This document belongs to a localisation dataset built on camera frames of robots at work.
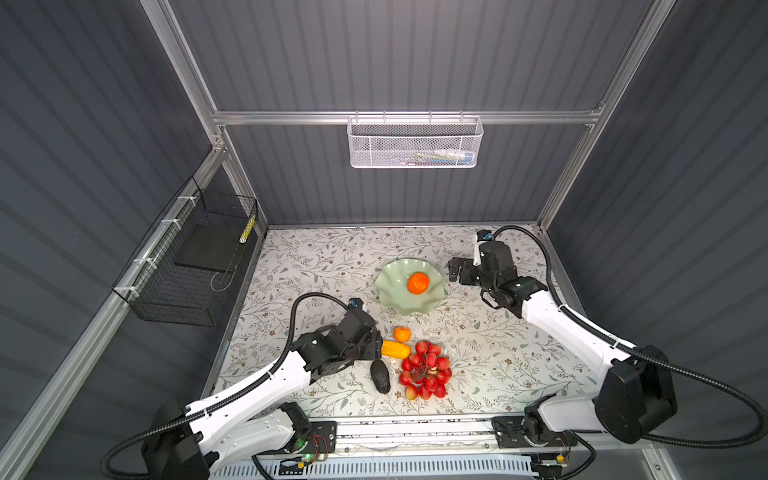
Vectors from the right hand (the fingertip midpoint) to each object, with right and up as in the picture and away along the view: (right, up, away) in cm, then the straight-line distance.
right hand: (466, 265), depth 85 cm
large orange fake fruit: (-13, -6, +12) cm, 19 cm away
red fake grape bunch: (-13, -28, -8) cm, 32 cm away
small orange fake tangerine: (-18, -21, +2) cm, 28 cm away
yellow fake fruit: (-20, -25, +1) cm, 32 cm away
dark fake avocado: (-24, -30, -6) cm, 39 cm away
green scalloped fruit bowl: (-20, -11, +15) cm, 28 cm away
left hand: (-26, -20, -6) cm, 33 cm away
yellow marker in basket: (-62, +8, -5) cm, 62 cm away
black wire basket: (-73, -1, -12) cm, 74 cm away
